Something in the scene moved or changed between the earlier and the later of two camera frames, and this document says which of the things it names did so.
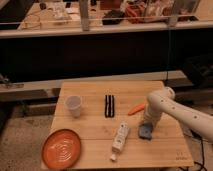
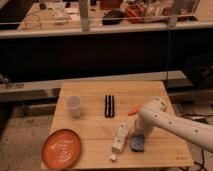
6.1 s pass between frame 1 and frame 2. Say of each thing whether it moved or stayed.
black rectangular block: stayed
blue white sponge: moved
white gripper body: moved
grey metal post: stayed
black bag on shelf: stayed
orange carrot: stayed
